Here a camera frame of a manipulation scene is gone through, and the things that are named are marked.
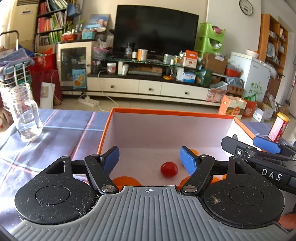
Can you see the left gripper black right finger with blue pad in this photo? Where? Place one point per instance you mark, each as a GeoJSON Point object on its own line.
{"type": "Point", "coordinates": [199, 169]}

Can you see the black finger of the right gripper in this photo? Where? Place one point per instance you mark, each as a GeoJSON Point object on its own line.
{"type": "Point", "coordinates": [274, 148]}

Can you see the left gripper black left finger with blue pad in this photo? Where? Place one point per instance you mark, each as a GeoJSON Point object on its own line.
{"type": "Point", "coordinates": [99, 167]}

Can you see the small tangerine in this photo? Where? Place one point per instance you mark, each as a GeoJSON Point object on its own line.
{"type": "Point", "coordinates": [195, 152]}
{"type": "Point", "coordinates": [216, 178]}

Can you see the large orange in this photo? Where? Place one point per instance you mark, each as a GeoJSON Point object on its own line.
{"type": "Point", "coordinates": [288, 221]}
{"type": "Point", "coordinates": [122, 181]}

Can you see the red cherry tomato front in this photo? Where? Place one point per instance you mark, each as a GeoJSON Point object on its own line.
{"type": "Point", "coordinates": [169, 169]}

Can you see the red yellow snack can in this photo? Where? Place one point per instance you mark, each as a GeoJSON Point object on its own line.
{"type": "Point", "coordinates": [278, 127]}

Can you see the blue plaid tablecloth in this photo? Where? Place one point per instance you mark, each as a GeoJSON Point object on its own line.
{"type": "Point", "coordinates": [72, 133]}

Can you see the orange cardboard box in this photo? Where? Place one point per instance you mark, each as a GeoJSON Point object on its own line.
{"type": "Point", "coordinates": [148, 138]}

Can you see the orange fruit carton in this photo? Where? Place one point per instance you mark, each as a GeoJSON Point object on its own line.
{"type": "Point", "coordinates": [231, 105]}

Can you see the white power strip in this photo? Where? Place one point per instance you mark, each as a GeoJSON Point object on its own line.
{"type": "Point", "coordinates": [89, 102]}

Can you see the white small refrigerator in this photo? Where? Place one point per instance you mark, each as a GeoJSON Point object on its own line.
{"type": "Point", "coordinates": [255, 74]}

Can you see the glass mason jar mug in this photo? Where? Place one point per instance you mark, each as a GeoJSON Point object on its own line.
{"type": "Point", "coordinates": [25, 113]}

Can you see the white tv console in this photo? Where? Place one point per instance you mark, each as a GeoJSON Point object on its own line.
{"type": "Point", "coordinates": [145, 80]}

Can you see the wooden bookshelf right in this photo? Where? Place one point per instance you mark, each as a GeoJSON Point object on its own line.
{"type": "Point", "coordinates": [272, 49]}

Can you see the white glass door cabinet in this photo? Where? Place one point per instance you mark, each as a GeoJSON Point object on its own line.
{"type": "Point", "coordinates": [74, 60]}

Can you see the green stacked plastic bins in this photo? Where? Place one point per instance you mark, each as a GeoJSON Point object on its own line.
{"type": "Point", "coordinates": [210, 39]}

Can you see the black flat screen television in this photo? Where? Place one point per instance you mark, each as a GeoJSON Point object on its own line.
{"type": "Point", "coordinates": [158, 30]}

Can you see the bookshelf with books left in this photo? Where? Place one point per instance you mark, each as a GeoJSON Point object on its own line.
{"type": "Point", "coordinates": [50, 23]}

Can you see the wire shopping trolley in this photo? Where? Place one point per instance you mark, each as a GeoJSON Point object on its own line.
{"type": "Point", "coordinates": [15, 66]}

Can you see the round wall clock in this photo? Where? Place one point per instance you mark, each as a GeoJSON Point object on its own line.
{"type": "Point", "coordinates": [246, 7]}

